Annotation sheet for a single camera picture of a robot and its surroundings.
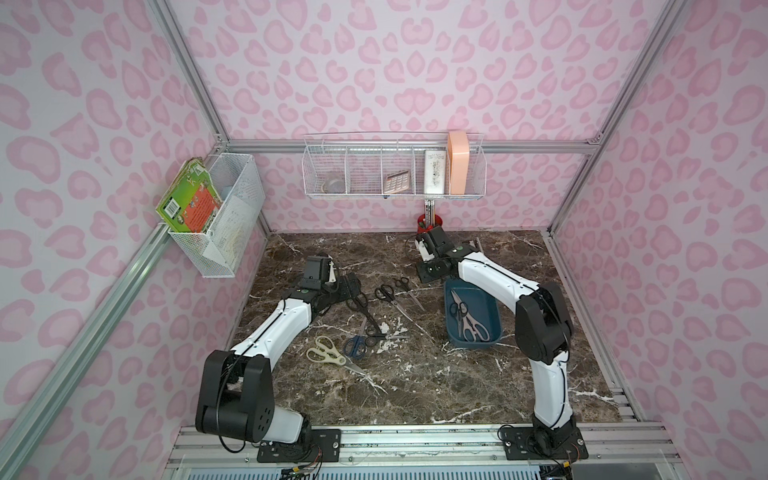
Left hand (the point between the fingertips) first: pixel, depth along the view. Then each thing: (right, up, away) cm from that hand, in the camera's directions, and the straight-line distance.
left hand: (349, 282), depth 89 cm
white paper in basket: (-32, +12, -8) cm, 35 cm away
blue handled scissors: (+2, -19, 0) cm, 19 cm away
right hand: (+22, +3, +7) cm, 24 cm away
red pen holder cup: (+24, +18, +20) cm, 36 cm away
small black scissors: (+34, -10, +6) cm, 36 cm away
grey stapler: (+45, +12, +23) cm, 52 cm away
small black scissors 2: (+17, -2, +14) cm, 22 cm away
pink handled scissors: (+37, -15, +3) cm, 40 cm away
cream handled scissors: (-6, -21, -1) cm, 22 cm away
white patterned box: (+26, +34, +3) cm, 43 cm away
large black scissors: (+2, -8, +11) cm, 14 cm away
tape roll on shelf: (-5, +30, +3) cm, 30 cm away
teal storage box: (+39, -12, +5) cm, 41 cm away
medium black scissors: (+11, -5, +12) cm, 17 cm away
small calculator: (+14, +31, +5) cm, 35 cm away
